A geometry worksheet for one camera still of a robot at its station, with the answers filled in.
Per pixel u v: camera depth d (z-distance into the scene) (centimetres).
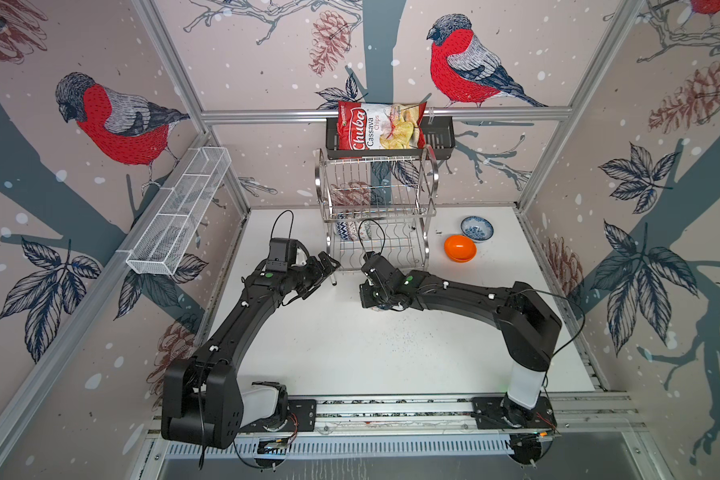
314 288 83
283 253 65
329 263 76
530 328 47
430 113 91
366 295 77
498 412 73
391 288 66
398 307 62
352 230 98
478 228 111
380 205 126
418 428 73
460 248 104
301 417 73
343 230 98
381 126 88
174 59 80
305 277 71
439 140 95
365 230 98
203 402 40
